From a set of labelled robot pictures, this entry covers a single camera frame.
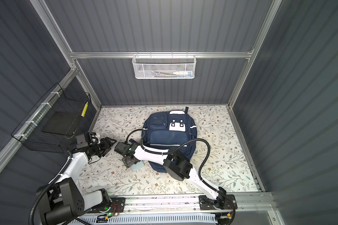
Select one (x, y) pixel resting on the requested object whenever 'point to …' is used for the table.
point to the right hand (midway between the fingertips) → (134, 160)
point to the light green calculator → (134, 167)
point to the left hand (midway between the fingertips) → (112, 143)
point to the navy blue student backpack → (173, 130)
